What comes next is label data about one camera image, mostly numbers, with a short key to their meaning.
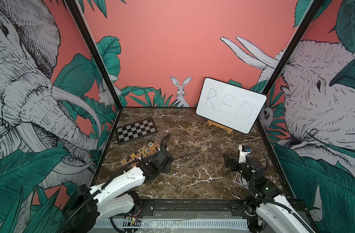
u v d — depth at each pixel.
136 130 1.03
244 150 0.68
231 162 0.70
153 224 0.70
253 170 0.56
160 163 0.61
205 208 0.75
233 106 0.95
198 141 0.98
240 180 0.82
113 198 0.46
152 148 0.93
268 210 0.59
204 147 0.95
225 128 1.02
